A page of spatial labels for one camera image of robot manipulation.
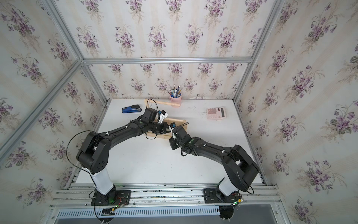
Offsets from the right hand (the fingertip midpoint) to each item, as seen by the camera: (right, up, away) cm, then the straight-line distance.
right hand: (174, 139), depth 87 cm
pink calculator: (+33, +17, +22) cm, 43 cm away
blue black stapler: (-35, +20, +23) cm, 47 cm away
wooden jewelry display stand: (-5, +4, -6) cm, 9 cm away
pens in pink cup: (0, +33, +24) cm, 41 cm away
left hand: (0, +6, -1) cm, 6 cm away
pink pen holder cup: (+1, +25, +23) cm, 34 cm away
